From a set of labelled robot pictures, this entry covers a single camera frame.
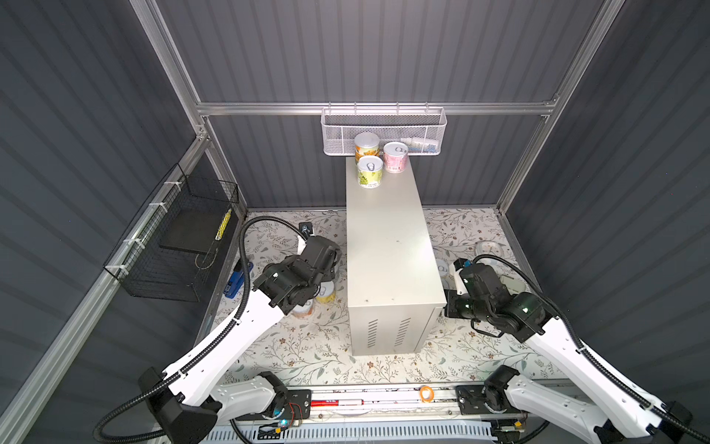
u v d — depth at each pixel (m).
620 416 0.38
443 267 0.70
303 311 0.87
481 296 0.55
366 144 0.80
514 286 0.54
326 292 0.55
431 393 0.75
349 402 0.74
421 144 0.91
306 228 0.61
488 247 1.05
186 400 0.37
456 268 0.68
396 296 0.57
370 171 0.75
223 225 0.78
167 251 0.72
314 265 0.51
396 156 0.79
